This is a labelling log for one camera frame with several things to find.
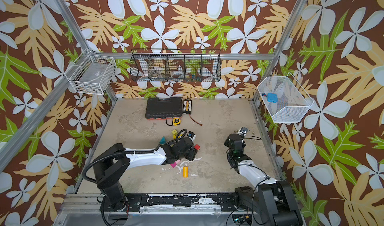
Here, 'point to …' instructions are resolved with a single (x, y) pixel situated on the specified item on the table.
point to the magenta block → (174, 164)
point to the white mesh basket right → (293, 102)
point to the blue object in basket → (272, 97)
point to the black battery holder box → (187, 106)
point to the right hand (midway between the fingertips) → (232, 134)
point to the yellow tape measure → (176, 121)
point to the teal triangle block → (162, 141)
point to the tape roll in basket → (177, 74)
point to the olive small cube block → (174, 132)
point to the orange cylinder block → (185, 171)
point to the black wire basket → (176, 65)
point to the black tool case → (164, 108)
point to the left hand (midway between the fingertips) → (193, 147)
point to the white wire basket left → (91, 73)
